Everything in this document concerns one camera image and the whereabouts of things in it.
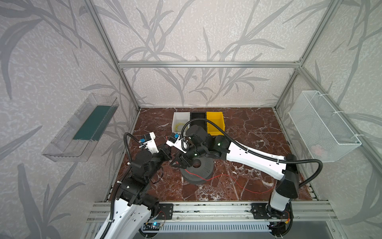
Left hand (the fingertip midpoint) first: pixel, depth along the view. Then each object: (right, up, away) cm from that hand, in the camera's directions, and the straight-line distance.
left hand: (175, 137), depth 68 cm
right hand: (0, -7, -2) cm, 7 cm away
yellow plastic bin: (+24, +10, +42) cm, 50 cm away
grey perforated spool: (+12, -22, +11) cm, 27 cm away
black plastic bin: (+11, +12, +37) cm, 40 cm away
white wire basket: (+65, +1, -8) cm, 65 cm away
